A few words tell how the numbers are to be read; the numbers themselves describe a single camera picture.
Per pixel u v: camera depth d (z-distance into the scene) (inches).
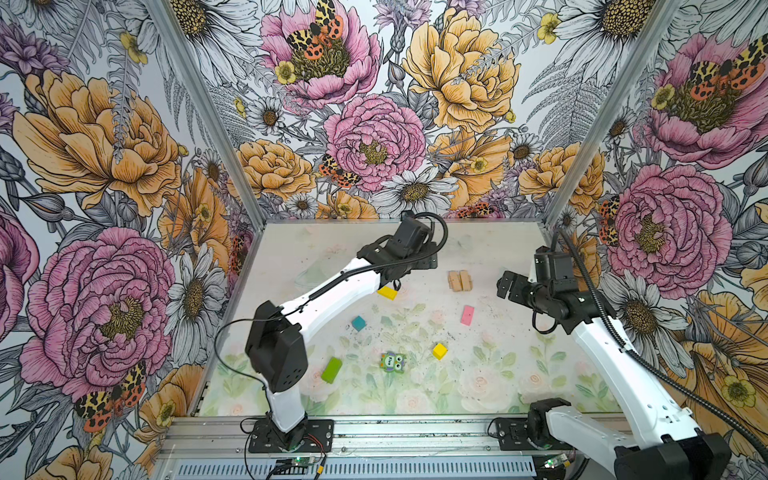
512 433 29.3
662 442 15.0
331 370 33.0
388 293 39.9
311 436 28.7
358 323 36.1
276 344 17.5
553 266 22.5
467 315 37.4
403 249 24.3
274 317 18.1
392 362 33.5
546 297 22.2
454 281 40.2
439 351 34.3
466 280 40.1
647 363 17.1
